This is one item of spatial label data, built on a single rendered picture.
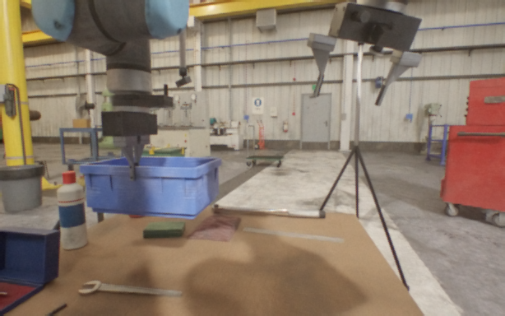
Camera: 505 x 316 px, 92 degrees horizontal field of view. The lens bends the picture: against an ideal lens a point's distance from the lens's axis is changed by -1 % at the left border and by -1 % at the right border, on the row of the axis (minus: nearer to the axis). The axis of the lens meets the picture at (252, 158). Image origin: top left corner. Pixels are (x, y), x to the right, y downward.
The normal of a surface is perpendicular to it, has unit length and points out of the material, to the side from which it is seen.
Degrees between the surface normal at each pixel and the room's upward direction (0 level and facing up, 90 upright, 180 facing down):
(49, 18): 90
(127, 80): 90
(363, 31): 114
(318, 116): 90
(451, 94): 90
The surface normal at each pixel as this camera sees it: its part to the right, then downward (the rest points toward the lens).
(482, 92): -0.72, 0.08
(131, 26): -0.14, 0.87
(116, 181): -0.16, 0.11
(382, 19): 0.08, 0.51
